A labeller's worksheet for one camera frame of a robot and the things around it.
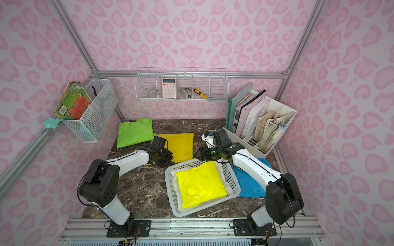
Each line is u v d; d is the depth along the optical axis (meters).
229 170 0.83
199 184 0.79
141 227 0.73
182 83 1.02
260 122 0.94
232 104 0.88
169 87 0.95
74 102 0.72
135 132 1.10
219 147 0.64
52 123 0.62
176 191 0.79
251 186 0.84
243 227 0.72
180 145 1.04
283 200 0.42
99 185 0.47
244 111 0.84
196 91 0.98
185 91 0.97
